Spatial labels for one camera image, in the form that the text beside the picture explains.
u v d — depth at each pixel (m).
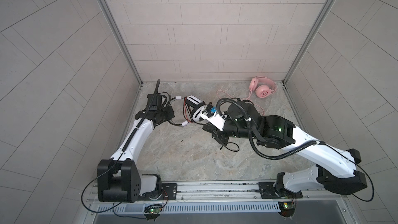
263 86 1.05
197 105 0.72
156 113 0.59
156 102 0.64
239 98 0.47
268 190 0.71
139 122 0.52
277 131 0.38
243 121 0.38
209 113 0.44
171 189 0.72
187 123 0.73
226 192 0.72
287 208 0.68
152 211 0.64
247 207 0.68
